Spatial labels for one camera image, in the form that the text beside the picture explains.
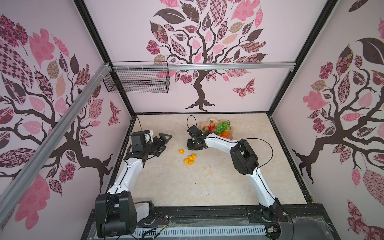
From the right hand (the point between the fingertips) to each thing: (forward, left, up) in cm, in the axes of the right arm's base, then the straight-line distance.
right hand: (188, 145), depth 100 cm
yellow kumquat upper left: (-9, -1, 0) cm, 9 cm away
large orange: (+5, -25, +3) cm, 25 cm away
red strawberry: (+11, -17, +4) cm, 21 cm away
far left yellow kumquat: (-4, +5, 0) cm, 6 cm away
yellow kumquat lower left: (-11, +1, 0) cm, 11 cm away
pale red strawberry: (+11, -12, +4) cm, 17 cm away
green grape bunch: (+10, -24, +7) cm, 27 cm away
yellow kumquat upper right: (-8, -4, 0) cm, 9 cm away
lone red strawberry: (+16, -17, +4) cm, 24 cm away
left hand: (-8, +10, +16) cm, 20 cm away
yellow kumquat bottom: (-13, -2, 0) cm, 13 cm away
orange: (+8, -26, +3) cm, 27 cm away
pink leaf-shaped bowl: (+16, -13, +4) cm, 21 cm away
